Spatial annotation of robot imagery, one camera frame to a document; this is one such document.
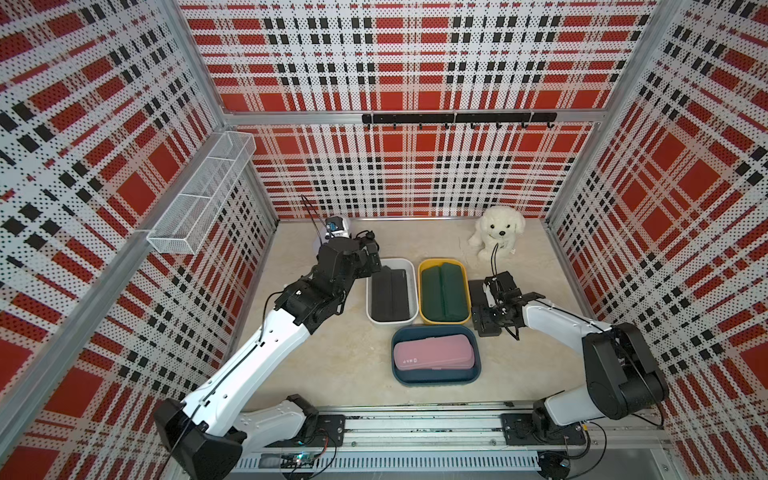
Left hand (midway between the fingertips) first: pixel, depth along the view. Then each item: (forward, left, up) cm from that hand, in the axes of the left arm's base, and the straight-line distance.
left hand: (363, 249), depth 73 cm
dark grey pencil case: (+3, -3, -27) cm, 27 cm away
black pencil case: (+4, -8, -29) cm, 31 cm away
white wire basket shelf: (+17, +57, -8) cm, 60 cm away
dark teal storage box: (-23, -20, -28) cm, 41 cm away
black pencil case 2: (-8, -33, -21) cm, 40 cm away
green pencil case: (-1, -26, -25) cm, 36 cm away
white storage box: (+12, -12, -25) cm, 30 cm away
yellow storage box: (+14, -21, -25) cm, 36 cm away
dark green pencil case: (-1, -19, -26) cm, 33 cm away
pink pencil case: (-16, -23, -29) cm, 40 cm away
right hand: (-5, -38, -28) cm, 47 cm away
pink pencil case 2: (-13, -28, -24) cm, 39 cm away
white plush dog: (+18, -41, -15) cm, 47 cm away
